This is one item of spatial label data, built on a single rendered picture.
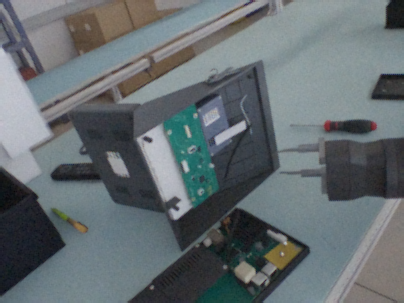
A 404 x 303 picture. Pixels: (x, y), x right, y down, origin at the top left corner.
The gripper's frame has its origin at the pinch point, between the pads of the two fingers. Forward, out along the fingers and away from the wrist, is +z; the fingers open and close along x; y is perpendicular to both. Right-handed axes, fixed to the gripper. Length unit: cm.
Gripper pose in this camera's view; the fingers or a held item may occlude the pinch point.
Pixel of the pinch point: (278, 162)
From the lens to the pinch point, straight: 49.6
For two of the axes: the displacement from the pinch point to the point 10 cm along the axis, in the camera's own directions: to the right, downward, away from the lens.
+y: -2.5, 5.8, -7.7
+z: -9.3, 0.6, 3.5
